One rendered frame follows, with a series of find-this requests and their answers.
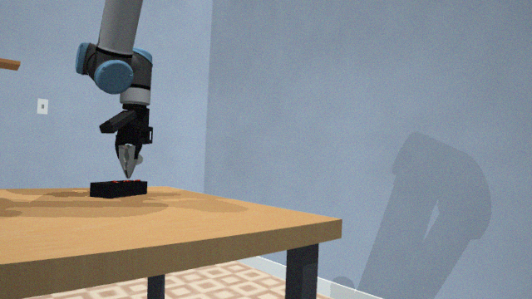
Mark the black power strip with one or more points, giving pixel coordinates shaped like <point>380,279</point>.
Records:
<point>114,189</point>

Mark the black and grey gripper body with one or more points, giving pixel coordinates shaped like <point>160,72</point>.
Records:
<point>128,133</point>

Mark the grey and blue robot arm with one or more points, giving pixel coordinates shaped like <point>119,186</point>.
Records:
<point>116,60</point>

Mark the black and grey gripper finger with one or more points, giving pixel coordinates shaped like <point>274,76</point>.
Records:
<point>133,151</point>
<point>122,154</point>

